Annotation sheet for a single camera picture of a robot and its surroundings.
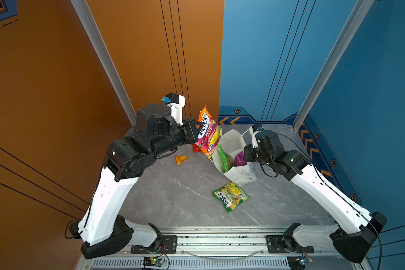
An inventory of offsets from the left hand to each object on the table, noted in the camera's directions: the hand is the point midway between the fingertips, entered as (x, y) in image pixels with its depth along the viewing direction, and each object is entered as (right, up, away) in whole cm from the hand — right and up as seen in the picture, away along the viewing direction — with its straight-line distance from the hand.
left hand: (205, 122), depth 52 cm
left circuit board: (-23, -57, +19) cm, 64 cm away
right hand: (+16, -9, +21) cm, 28 cm away
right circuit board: (+39, -57, +18) cm, 71 cm away
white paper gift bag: (+16, -22, +26) cm, 37 cm away
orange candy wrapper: (-16, -17, +50) cm, 55 cm away
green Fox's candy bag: (+12, -34, +32) cm, 48 cm away
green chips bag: (+11, -16, +40) cm, 45 cm away
